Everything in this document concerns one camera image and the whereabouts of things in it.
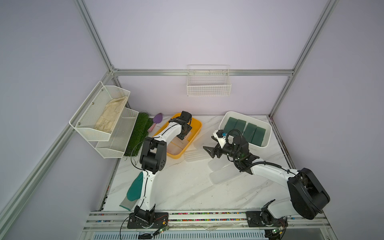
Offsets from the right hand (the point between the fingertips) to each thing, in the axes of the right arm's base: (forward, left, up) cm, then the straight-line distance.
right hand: (209, 143), depth 83 cm
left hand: (+18, +14, -11) cm, 25 cm away
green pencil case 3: (+20, -32, -16) cm, 41 cm away
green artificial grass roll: (+18, +47, -11) cm, 51 cm away
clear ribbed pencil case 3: (-12, -8, -17) cm, 22 cm away
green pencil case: (+27, -19, -16) cm, 36 cm away
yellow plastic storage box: (+14, +10, -11) cm, 20 cm away
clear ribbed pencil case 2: (-5, -5, -16) cm, 18 cm away
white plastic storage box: (+11, -42, -16) cm, 46 cm away
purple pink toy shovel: (+35, +39, -16) cm, 55 cm away
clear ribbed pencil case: (+1, +8, -16) cm, 18 cm away
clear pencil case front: (+7, +22, -14) cm, 27 cm away
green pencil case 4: (+16, -37, -16) cm, 44 cm away
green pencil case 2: (+26, -27, -16) cm, 41 cm away
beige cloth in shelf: (+9, +54, +14) cm, 56 cm away
